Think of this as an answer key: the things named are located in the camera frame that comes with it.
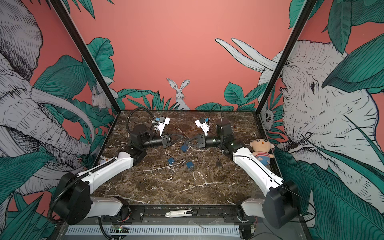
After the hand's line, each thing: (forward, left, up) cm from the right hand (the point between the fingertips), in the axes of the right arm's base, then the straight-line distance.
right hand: (186, 144), depth 67 cm
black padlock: (+5, -19, -30) cm, 36 cm away
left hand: (+3, +1, 0) cm, 3 cm away
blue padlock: (+16, +4, -30) cm, 34 cm away
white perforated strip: (-31, +16, -29) cm, 45 cm away
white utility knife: (-23, +3, -29) cm, 37 cm away
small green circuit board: (-30, +32, -29) cm, 52 cm away
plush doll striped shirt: (+12, -46, -23) cm, 53 cm away
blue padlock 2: (+6, +12, -29) cm, 32 cm away
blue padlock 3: (+4, 0, -30) cm, 31 cm away
